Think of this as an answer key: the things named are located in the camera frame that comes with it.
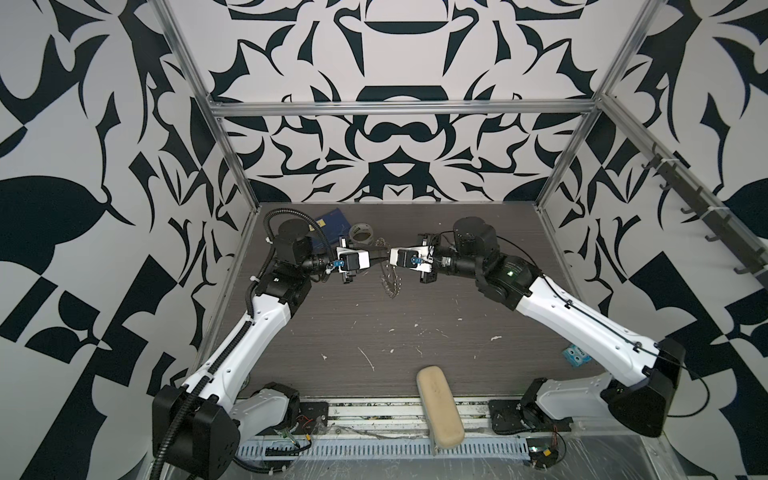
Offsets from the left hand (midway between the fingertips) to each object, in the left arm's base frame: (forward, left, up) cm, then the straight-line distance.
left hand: (387, 240), depth 65 cm
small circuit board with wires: (-36, -35, -36) cm, 62 cm away
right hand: (0, -2, -1) cm, 2 cm away
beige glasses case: (-27, -12, -31) cm, 43 cm away
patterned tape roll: (+30, +8, -34) cm, 46 cm away
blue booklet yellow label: (+34, +18, -34) cm, 51 cm away
